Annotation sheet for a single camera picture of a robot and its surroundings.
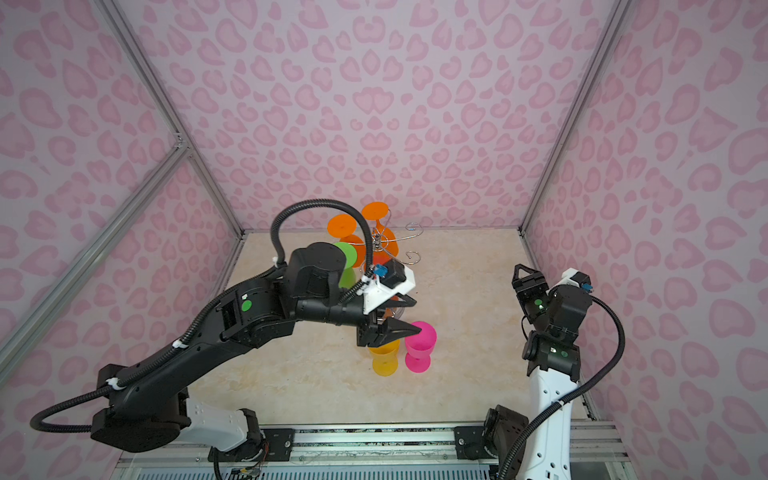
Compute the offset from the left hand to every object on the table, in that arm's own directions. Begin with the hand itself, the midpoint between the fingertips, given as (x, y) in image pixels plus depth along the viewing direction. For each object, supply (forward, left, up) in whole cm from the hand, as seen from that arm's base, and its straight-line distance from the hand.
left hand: (417, 311), depth 50 cm
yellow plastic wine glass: (+7, +7, -39) cm, 40 cm away
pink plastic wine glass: (+5, -2, -27) cm, 27 cm away
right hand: (+17, -26, -13) cm, 34 cm away
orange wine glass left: (+29, +16, -9) cm, 35 cm away
